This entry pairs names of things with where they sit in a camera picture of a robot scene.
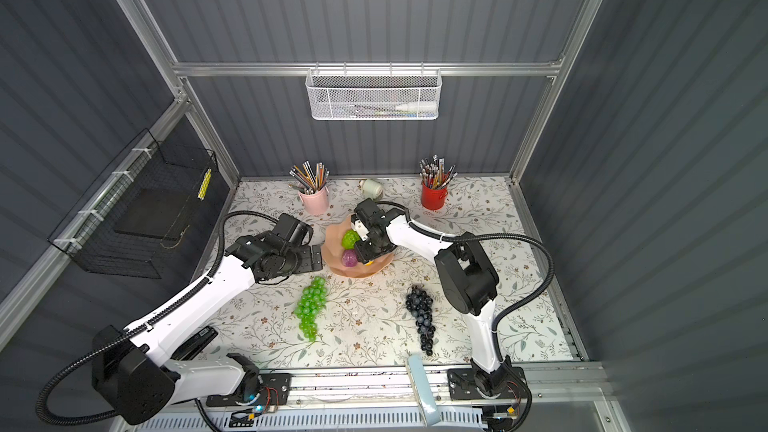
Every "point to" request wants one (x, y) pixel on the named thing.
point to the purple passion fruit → (350, 258)
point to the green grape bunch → (311, 301)
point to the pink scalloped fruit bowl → (332, 249)
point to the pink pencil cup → (316, 203)
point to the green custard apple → (349, 239)
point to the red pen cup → (433, 199)
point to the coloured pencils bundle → (307, 179)
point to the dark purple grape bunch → (418, 302)
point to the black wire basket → (130, 222)
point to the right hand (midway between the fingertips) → (367, 256)
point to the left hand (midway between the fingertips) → (306, 261)
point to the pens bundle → (433, 174)
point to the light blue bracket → (417, 374)
